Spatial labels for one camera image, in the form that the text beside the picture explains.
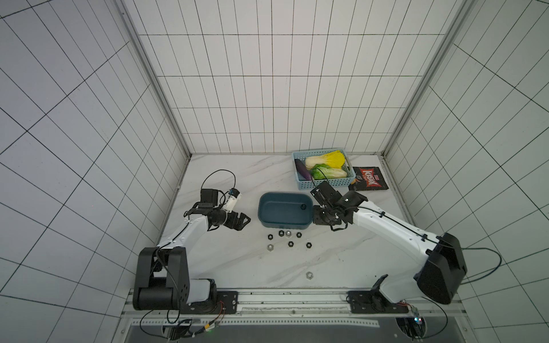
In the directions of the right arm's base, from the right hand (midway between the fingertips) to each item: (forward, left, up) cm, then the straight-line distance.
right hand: (309, 219), depth 82 cm
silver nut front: (-17, -1, -12) cm, 21 cm away
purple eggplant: (+33, +2, -8) cm, 34 cm away
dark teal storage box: (+10, +12, -12) cm, 19 cm away
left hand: (+1, +29, -5) cm, 30 cm away
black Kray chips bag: (+31, -33, -12) cm, 47 cm away
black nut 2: (-6, -1, -11) cm, 13 cm away
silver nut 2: (-2, +8, -11) cm, 14 cm away
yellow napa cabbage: (+36, -14, -3) cm, 39 cm away
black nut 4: (-3, +15, -11) cm, 19 cm away
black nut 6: (-2, +3, -12) cm, 12 cm away
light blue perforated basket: (+22, +1, -6) cm, 23 cm away
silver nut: (-8, +15, -11) cm, 20 cm away
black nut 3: (-6, +7, -12) cm, 15 cm away
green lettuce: (+28, -9, -4) cm, 30 cm away
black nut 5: (-2, +11, -11) cm, 16 cm away
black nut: (+12, +1, -11) cm, 16 cm away
